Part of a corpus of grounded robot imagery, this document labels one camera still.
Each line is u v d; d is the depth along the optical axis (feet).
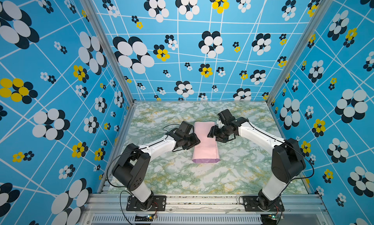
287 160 1.50
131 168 1.48
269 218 2.27
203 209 2.38
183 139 2.24
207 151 2.81
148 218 2.31
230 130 2.15
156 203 2.38
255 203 2.37
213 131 2.58
